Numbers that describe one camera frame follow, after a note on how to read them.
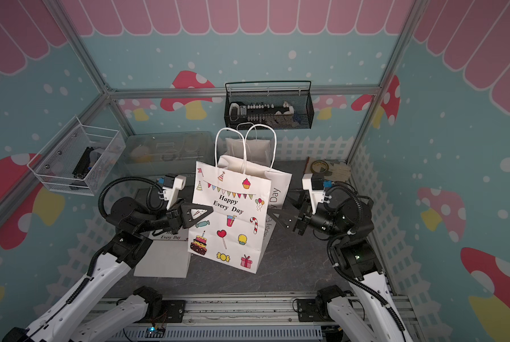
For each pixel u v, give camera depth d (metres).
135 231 0.51
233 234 0.56
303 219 0.47
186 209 0.54
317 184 0.47
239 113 0.87
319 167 1.16
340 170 1.16
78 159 0.74
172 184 0.52
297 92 0.90
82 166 0.70
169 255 0.85
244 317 0.74
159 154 1.02
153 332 0.73
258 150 1.00
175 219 0.51
